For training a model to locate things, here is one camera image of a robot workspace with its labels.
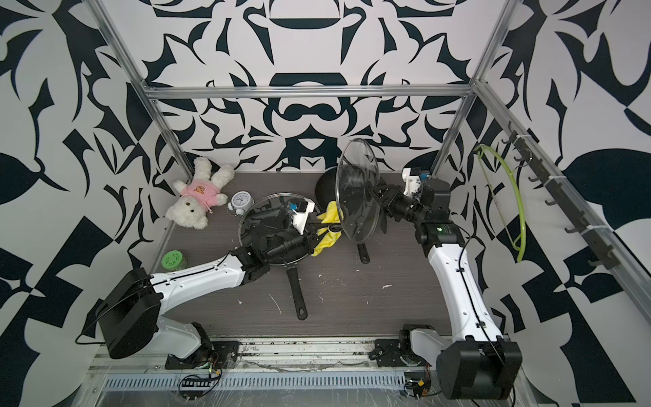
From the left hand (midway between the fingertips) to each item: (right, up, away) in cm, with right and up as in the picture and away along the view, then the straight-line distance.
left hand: (328, 217), depth 74 cm
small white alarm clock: (-35, +4, +31) cm, 48 cm away
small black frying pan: (-1, +8, +29) cm, 31 cm away
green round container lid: (-54, -16, +15) cm, 58 cm away
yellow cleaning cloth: (+1, +1, -1) cm, 2 cm away
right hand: (+12, +8, -2) cm, 15 cm away
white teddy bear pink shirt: (-51, +7, +28) cm, 59 cm away
